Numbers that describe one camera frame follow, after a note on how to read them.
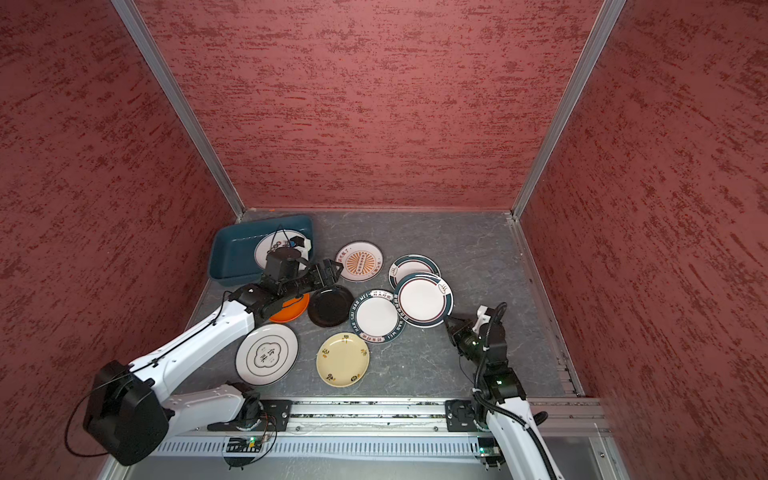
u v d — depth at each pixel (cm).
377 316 92
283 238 110
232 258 105
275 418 73
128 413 39
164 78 82
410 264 103
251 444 70
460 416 74
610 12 71
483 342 64
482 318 77
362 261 104
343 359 84
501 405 57
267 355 83
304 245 75
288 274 62
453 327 82
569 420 76
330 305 92
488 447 71
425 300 88
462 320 81
